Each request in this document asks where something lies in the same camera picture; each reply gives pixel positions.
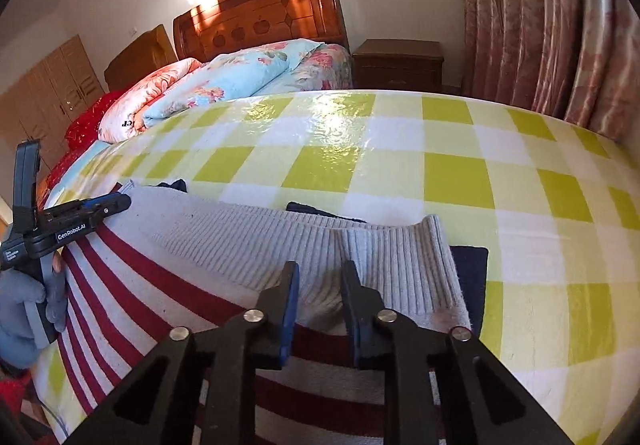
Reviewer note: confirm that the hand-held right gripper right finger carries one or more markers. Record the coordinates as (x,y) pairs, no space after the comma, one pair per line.
(352,310)

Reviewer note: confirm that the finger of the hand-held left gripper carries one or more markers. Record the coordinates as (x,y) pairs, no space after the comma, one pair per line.
(95,212)

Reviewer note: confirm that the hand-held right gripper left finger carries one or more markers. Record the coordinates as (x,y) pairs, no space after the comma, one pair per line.
(290,310)

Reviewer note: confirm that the red white striped sweater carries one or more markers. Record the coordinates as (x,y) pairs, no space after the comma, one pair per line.
(200,235)

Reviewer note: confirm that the person's left hand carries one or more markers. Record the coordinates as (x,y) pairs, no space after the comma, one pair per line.
(17,315)

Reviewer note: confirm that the red patterned blanket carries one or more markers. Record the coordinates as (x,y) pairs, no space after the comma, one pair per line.
(90,120)

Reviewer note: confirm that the light wooden wardrobe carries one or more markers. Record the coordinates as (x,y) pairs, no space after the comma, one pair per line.
(55,90)

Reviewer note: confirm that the pink floral quilt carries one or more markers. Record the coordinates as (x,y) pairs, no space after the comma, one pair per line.
(145,100)

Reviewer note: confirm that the yellow checked table cover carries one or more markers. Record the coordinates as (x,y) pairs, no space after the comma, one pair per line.
(450,185)

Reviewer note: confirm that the small plain wooden headboard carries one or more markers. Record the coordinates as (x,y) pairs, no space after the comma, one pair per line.
(140,57)

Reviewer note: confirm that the light blue floral quilt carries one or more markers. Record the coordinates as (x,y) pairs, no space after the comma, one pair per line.
(240,70)

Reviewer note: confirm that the brown wooden nightstand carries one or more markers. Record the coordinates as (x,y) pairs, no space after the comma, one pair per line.
(397,65)

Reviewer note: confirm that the large carved wooden headboard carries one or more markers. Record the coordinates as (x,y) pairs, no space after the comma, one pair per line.
(270,10)

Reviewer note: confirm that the pink floral curtain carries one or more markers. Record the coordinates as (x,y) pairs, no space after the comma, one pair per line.
(530,25)

